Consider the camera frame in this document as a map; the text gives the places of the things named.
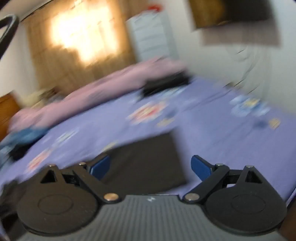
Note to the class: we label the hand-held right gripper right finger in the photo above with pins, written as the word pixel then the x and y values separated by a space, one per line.
pixel 200 167

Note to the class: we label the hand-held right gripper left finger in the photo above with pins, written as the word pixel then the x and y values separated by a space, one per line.
pixel 100 166

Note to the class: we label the dark grey pants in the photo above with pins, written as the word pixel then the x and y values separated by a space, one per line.
pixel 148 162

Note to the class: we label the purple floral bedsheet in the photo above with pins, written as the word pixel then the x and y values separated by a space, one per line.
pixel 208 120

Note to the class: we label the pink blanket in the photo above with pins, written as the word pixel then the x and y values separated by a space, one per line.
pixel 92 92

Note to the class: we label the blue cloth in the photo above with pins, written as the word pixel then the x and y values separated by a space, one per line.
pixel 25 136

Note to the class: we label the black folded cloth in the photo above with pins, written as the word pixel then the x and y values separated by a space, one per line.
pixel 166 84

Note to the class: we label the pale clutter pile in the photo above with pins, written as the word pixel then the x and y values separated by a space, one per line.
pixel 39 97

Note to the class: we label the brown wooden furniture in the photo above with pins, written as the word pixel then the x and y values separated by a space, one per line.
pixel 8 113

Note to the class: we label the tan curtain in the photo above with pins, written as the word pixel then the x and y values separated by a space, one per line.
pixel 81 41

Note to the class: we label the white drawer cabinet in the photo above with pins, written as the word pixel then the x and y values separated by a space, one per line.
pixel 152 37

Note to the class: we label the black curved bar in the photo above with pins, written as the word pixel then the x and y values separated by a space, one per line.
pixel 9 30

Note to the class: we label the red item on cabinet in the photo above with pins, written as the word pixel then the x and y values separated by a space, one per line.
pixel 155 8

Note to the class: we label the wooden wall shelf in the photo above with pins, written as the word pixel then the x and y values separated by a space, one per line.
pixel 231 20

